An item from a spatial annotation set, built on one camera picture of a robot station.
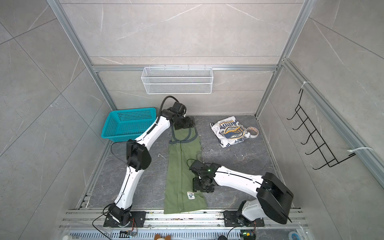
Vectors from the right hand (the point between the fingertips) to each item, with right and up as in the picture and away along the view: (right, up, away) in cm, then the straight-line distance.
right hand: (197, 188), depth 81 cm
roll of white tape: (+43, +33, +30) cm, 62 cm away
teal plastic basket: (-54, +36, +34) cm, 73 cm away
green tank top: (-9, +19, +18) cm, 27 cm away
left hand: (-4, +37, +15) cm, 40 cm away
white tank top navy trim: (+23, +31, +26) cm, 47 cm away
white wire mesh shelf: (-14, +66, +20) cm, 71 cm away
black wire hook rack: (+55, +24, -16) cm, 62 cm away
